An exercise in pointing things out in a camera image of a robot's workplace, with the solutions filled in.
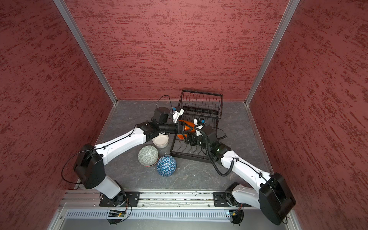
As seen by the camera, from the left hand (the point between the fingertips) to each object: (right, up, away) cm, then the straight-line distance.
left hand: (190, 131), depth 76 cm
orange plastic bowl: (-1, +3, -2) cm, 4 cm away
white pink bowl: (-19, -9, +17) cm, 27 cm away
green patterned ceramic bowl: (-26, -16, +9) cm, 32 cm away
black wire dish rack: (+12, +16, +38) cm, 43 cm away
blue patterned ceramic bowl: (-14, -21, +7) cm, 27 cm away
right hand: (-2, -3, +4) cm, 5 cm away
